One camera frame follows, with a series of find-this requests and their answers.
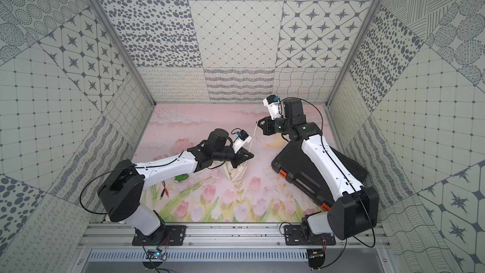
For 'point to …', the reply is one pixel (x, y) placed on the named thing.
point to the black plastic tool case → (293, 163)
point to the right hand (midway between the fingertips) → (260, 122)
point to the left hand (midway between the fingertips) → (252, 152)
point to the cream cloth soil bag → (235, 174)
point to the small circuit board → (156, 254)
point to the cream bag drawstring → (253, 136)
